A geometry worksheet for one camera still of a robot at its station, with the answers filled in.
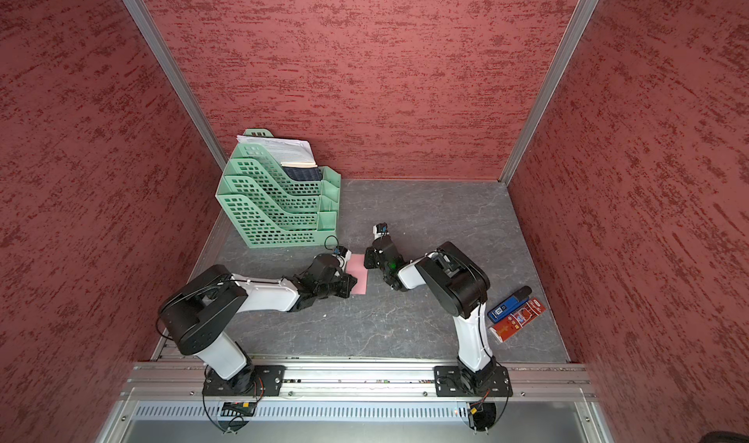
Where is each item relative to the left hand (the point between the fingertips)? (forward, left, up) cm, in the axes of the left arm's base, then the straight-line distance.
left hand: (354, 286), depth 92 cm
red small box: (-13, -46, +1) cm, 48 cm away
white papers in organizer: (+37, +23, +24) cm, 50 cm away
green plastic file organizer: (+22, +30, +11) cm, 39 cm away
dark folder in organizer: (+37, +20, +15) cm, 44 cm away
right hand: (+13, -4, -1) cm, 14 cm away
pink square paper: (+5, -1, +4) cm, 6 cm away
